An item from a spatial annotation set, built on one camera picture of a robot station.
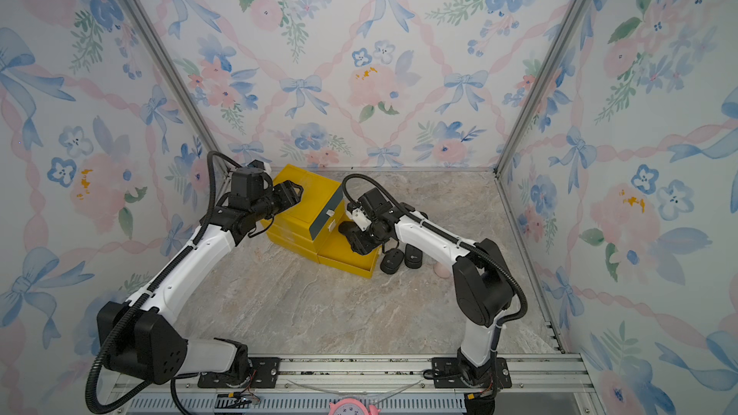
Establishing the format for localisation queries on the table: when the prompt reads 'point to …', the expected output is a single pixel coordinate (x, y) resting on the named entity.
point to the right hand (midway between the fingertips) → (364, 240)
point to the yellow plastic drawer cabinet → (304, 229)
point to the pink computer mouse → (441, 270)
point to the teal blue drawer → (336, 198)
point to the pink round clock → (352, 406)
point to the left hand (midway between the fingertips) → (297, 191)
